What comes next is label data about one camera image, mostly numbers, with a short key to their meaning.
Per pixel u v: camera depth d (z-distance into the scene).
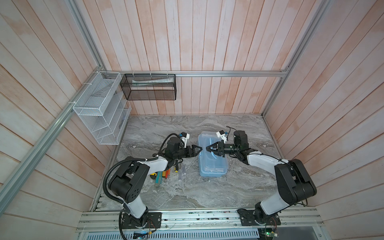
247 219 0.73
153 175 0.88
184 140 0.83
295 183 0.48
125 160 0.47
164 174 0.88
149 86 1.04
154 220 0.73
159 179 0.86
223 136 0.82
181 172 0.90
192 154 0.78
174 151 0.72
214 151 0.79
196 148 0.80
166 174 0.88
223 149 0.75
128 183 0.47
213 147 0.82
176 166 0.92
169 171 0.90
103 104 0.75
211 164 0.84
